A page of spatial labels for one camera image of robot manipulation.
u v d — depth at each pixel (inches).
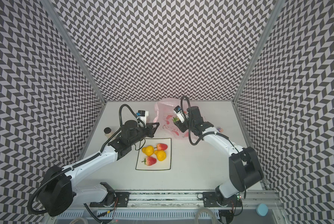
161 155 32.7
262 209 27.4
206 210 26.1
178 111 28.4
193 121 25.6
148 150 33.3
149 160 32.6
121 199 28.9
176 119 32.7
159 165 32.8
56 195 15.4
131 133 23.5
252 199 29.5
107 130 35.0
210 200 28.5
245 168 17.3
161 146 35.0
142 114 27.0
